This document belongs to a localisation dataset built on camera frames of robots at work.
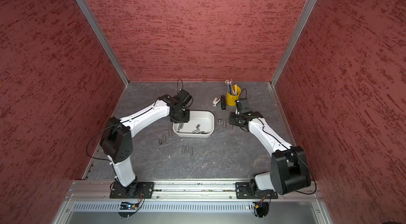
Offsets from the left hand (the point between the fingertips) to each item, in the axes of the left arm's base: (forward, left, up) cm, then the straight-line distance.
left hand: (184, 122), depth 88 cm
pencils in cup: (+24, -29, +2) cm, 38 cm away
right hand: (+1, -27, 0) cm, 27 cm away
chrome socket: (+7, -21, -9) cm, 24 cm away
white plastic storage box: (+4, -9, -10) cm, 14 cm away
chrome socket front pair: (-12, -2, -9) cm, 15 cm away
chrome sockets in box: (+3, +3, -9) cm, 10 cm away
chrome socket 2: (+4, -24, -9) cm, 26 cm away
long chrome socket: (-3, +9, -9) cm, 13 cm away
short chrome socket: (-8, +14, -9) cm, 18 cm away
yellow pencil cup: (+19, -29, -1) cm, 34 cm away
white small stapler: (+21, -19, -7) cm, 29 cm away
